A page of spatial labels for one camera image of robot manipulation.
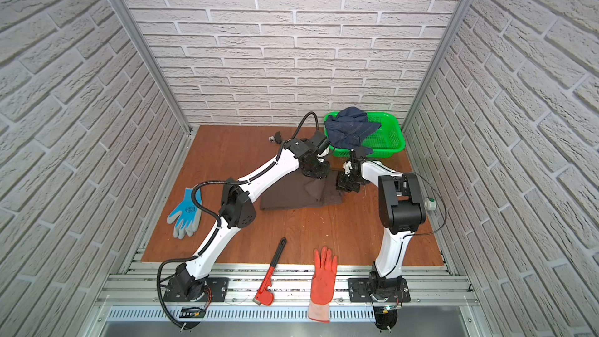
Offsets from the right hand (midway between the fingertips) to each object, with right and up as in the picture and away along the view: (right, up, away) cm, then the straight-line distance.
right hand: (342, 187), depth 98 cm
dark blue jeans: (+5, +27, +8) cm, 28 cm away
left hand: (-5, +6, -9) cm, 12 cm away
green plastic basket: (+26, +23, +15) cm, 38 cm away
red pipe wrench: (-29, -31, -27) cm, 50 cm away
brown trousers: (-18, 0, -6) cm, 20 cm away
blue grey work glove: (-62, -10, -9) cm, 64 cm away
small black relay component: (-30, +22, +16) cm, 41 cm away
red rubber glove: (-10, -28, -24) cm, 39 cm away
